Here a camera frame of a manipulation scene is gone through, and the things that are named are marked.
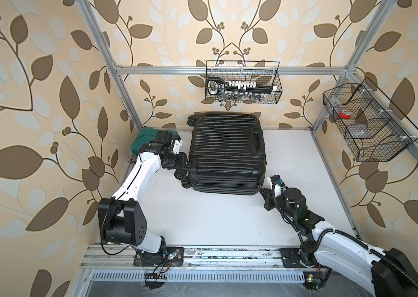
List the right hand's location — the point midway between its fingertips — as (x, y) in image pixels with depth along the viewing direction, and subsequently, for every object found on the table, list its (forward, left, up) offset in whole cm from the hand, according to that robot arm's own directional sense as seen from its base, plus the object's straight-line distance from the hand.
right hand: (259, 190), depth 84 cm
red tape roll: (+23, -39, +24) cm, 51 cm away
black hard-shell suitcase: (+12, +14, +12) cm, 22 cm away
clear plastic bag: (+11, -37, +25) cm, 47 cm away
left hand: (+11, +35, +9) cm, 38 cm away
